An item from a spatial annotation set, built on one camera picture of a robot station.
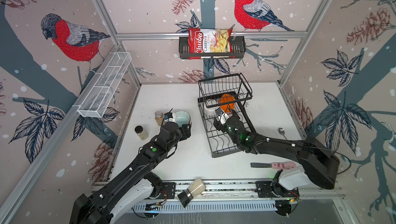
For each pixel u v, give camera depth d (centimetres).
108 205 41
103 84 78
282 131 93
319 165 43
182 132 68
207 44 88
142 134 86
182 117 90
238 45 95
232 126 62
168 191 73
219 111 70
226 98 104
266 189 73
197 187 70
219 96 109
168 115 69
